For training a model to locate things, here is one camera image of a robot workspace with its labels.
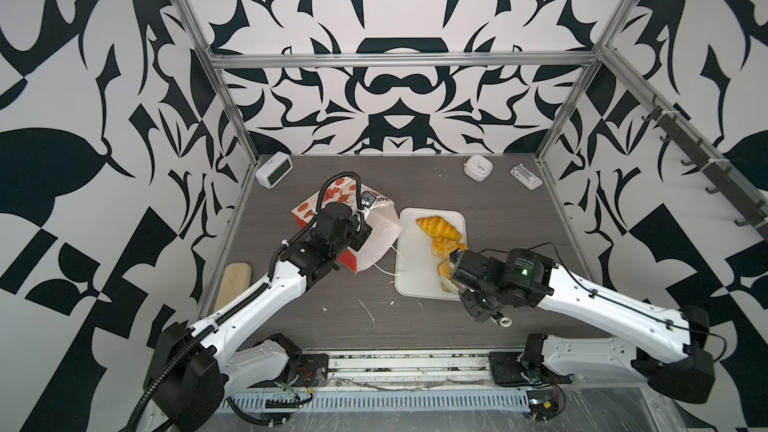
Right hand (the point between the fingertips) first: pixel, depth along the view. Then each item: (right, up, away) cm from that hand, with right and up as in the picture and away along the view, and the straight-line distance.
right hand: (472, 306), depth 70 cm
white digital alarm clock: (-60, +32, +36) cm, 77 cm away
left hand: (-26, +22, +9) cm, 35 cm away
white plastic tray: (-11, +4, +18) cm, 22 cm away
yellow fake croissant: (-3, +15, +26) cm, 30 cm away
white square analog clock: (+15, +35, +45) cm, 58 cm away
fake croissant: (-3, +9, +21) cm, 24 cm away
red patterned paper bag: (-23, +22, -1) cm, 32 cm away
